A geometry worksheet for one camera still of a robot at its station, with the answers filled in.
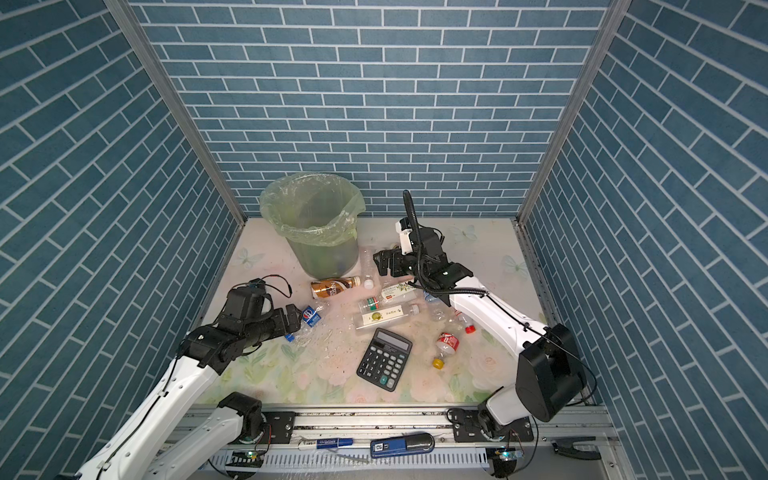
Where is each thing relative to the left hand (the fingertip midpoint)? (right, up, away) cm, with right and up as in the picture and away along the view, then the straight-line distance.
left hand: (291, 317), depth 78 cm
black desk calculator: (+25, -13, +4) cm, 28 cm away
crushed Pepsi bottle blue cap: (+2, -2, +10) cm, 11 cm away
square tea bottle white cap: (+24, -2, +10) cm, 26 cm away
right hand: (+25, +17, +3) cm, 30 cm away
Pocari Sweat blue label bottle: (+40, -1, +16) cm, 43 cm away
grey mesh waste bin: (+2, +13, +18) cm, 23 cm away
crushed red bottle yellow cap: (+42, -9, +4) cm, 43 cm away
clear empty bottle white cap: (+17, +15, +30) cm, 38 cm away
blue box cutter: (+29, -27, -10) cm, 41 cm away
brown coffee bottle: (+5, +5, +16) cm, 17 cm away
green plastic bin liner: (-1, +32, +24) cm, 40 cm away
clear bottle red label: (+49, -5, +11) cm, 51 cm away
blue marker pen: (+9, -28, -8) cm, 31 cm away
